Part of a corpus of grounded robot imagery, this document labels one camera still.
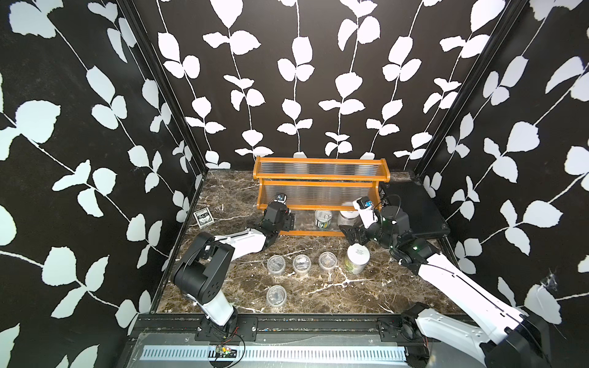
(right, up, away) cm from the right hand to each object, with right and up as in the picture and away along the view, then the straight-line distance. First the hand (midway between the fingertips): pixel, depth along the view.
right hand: (349, 216), depth 78 cm
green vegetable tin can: (-8, -3, +16) cm, 18 cm away
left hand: (-23, +1, +17) cm, 29 cm away
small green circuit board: (-41, -42, -8) cm, 59 cm away
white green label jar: (+4, -15, +4) cm, 16 cm away
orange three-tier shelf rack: (-7, +8, +32) cm, 34 cm away
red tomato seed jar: (-24, +6, +4) cm, 25 cm away
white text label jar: (+2, -2, +11) cm, 11 cm away
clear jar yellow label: (-16, -19, +6) cm, 25 cm away
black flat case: (+34, +9, +32) cm, 48 cm away
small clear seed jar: (-25, -27, -1) cm, 37 cm away
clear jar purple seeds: (-26, -19, +6) cm, 33 cm away
